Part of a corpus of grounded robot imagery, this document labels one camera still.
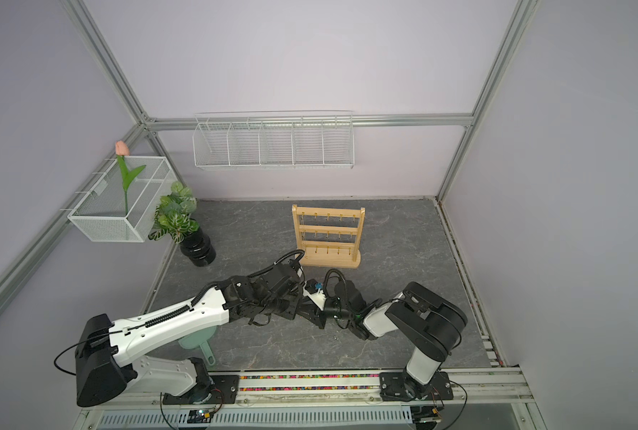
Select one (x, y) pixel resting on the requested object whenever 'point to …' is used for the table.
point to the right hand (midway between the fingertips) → (296, 305)
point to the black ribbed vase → (196, 246)
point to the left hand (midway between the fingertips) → (296, 305)
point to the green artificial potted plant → (174, 213)
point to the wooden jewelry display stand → (328, 236)
